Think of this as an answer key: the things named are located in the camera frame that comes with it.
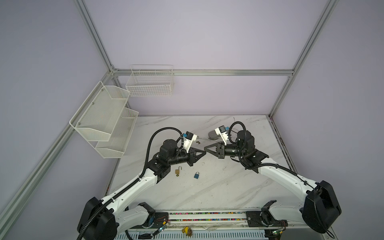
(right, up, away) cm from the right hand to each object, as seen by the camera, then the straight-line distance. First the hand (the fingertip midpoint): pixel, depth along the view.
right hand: (205, 150), depth 70 cm
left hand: (0, -2, +1) cm, 2 cm away
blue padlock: (-4, -18, +18) cm, 26 cm away
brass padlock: (-16, -16, +21) cm, 31 cm away
